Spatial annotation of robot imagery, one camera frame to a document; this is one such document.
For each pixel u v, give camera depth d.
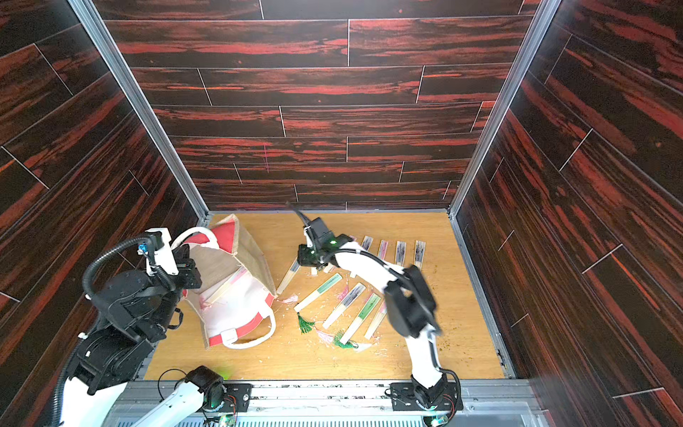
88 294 0.38
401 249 1.05
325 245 0.70
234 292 0.80
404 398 0.72
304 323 0.88
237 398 0.73
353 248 0.62
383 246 1.07
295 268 1.02
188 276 0.51
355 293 0.93
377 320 0.89
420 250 1.05
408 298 0.51
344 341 0.84
